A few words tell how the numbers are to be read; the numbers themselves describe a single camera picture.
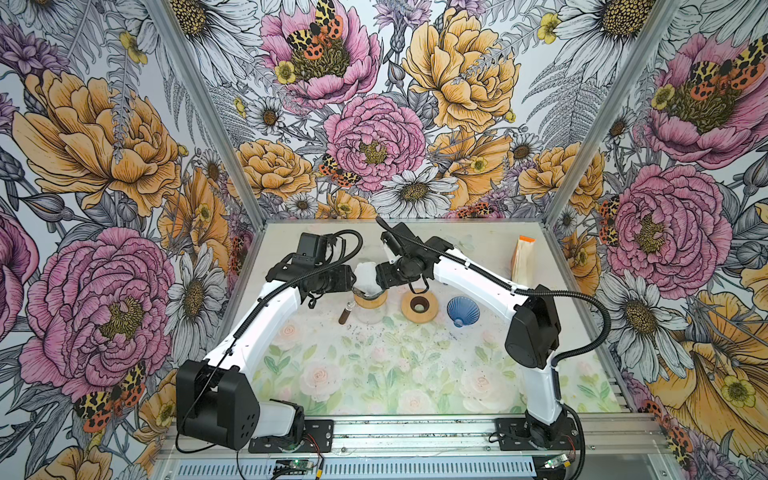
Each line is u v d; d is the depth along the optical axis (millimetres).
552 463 716
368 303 851
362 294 811
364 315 956
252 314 483
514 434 742
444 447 742
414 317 937
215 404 403
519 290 518
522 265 994
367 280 846
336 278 730
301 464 707
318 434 745
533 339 512
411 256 640
